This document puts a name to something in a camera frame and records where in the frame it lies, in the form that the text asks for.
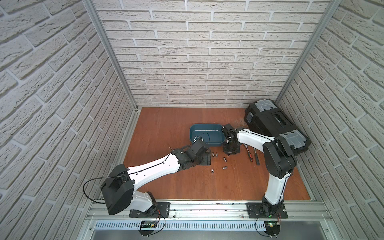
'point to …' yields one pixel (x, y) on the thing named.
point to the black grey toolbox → (263, 117)
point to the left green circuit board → (147, 227)
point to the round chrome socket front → (212, 170)
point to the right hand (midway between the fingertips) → (229, 152)
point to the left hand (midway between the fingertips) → (208, 156)
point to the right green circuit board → (272, 228)
